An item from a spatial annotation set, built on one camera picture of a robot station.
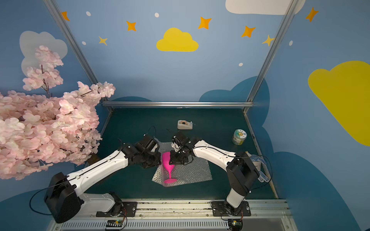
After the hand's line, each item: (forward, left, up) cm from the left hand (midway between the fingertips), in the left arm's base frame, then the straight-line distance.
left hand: (163, 161), depth 80 cm
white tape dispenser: (+33, -11, -9) cm, 36 cm away
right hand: (+1, -5, -2) cm, 6 cm away
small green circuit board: (-29, +23, -14) cm, 40 cm away
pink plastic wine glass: (+3, -1, -4) cm, 5 cm away
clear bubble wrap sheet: (-1, -20, -11) cm, 23 cm away
